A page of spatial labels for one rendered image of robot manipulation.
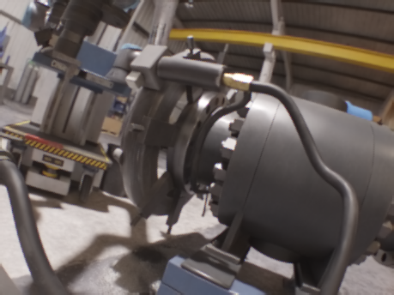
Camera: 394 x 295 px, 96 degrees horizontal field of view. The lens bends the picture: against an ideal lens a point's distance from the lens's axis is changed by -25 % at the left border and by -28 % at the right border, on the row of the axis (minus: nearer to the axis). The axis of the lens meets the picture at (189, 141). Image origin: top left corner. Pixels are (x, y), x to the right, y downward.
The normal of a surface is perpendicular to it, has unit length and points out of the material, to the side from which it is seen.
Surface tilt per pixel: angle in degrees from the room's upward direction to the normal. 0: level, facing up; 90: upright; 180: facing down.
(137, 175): 113
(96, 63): 90
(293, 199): 106
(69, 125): 90
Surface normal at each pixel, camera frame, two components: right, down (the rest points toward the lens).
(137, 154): 0.07, 0.27
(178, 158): -0.48, 0.23
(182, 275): -0.38, -0.15
